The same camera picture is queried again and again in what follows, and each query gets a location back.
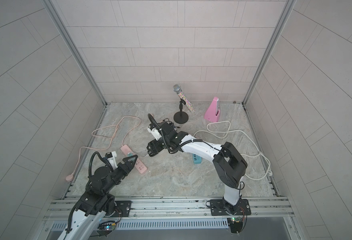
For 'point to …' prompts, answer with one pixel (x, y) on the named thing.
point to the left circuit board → (105, 228)
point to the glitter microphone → (177, 89)
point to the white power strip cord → (259, 152)
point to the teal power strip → (197, 159)
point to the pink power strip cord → (69, 177)
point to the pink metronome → (212, 113)
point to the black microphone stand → (181, 117)
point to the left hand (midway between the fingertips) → (139, 158)
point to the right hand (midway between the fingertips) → (152, 145)
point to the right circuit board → (236, 226)
